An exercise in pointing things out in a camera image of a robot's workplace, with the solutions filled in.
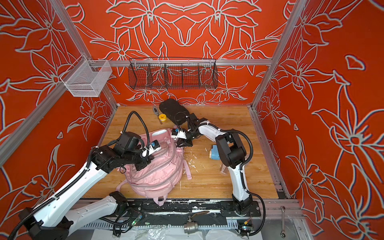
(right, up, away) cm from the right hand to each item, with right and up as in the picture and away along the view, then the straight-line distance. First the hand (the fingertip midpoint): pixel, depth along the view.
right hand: (176, 142), depth 91 cm
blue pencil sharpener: (+23, -6, -3) cm, 24 cm away
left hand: (-10, -3, -19) cm, 22 cm away
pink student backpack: (-5, -14, -21) cm, 26 cm away
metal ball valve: (+9, -34, -25) cm, 43 cm away
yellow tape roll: (-13, +16, +19) cm, 28 cm away
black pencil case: (-4, +21, +22) cm, 30 cm away
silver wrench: (+51, -38, -24) cm, 68 cm away
